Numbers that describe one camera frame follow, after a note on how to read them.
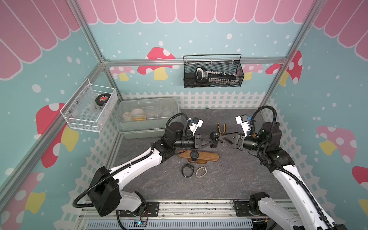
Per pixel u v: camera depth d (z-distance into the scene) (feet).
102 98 2.60
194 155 2.79
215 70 3.02
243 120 1.93
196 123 2.14
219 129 3.47
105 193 1.33
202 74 2.93
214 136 2.08
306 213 1.30
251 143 1.87
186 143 2.04
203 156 2.80
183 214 2.43
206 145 2.17
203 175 2.78
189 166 2.81
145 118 3.09
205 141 2.20
